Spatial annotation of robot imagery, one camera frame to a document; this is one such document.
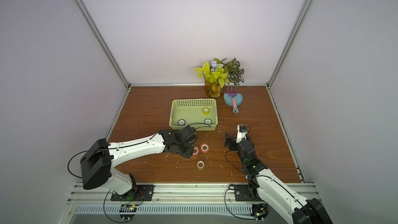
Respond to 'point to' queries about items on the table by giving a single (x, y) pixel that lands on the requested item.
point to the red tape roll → (204, 148)
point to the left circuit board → (127, 208)
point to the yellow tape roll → (205, 111)
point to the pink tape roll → (195, 154)
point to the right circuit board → (259, 210)
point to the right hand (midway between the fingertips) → (234, 131)
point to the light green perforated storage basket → (201, 114)
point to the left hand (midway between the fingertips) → (192, 152)
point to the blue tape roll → (208, 121)
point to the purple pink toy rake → (235, 109)
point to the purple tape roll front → (181, 120)
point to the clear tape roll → (200, 164)
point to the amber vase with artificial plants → (216, 73)
